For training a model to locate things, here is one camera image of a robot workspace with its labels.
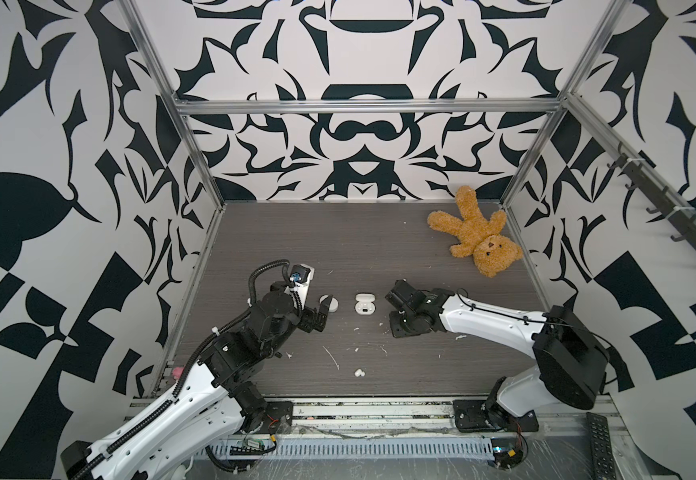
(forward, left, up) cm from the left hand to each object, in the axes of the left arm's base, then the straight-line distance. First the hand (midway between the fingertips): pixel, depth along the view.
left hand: (313, 285), depth 71 cm
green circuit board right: (-32, -45, -25) cm, 60 cm away
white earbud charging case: (+5, -14, -22) cm, 27 cm away
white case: (+6, -4, -22) cm, 23 cm away
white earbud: (-14, -11, -24) cm, 29 cm away
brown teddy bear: (+18, -55, -17) cm, 60 cm away
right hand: (-3, -21, -20) cm, 30 cm away
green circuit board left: (-28, +14, -23) cm, 39 cm away
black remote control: (-32, -66, -23) cm, 77 cm away
